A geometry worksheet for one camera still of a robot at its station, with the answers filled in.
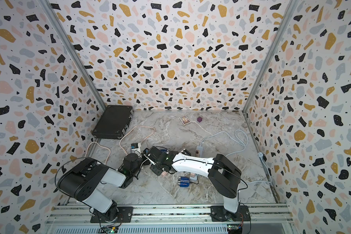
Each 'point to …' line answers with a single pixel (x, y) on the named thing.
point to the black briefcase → (115, 121)
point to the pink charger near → (193, 176)
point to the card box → (185, 120)
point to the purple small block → (199, 119)
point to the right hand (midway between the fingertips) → (155, 165)
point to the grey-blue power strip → (200, 148)
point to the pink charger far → (197, 153)
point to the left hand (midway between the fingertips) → (152, 153)
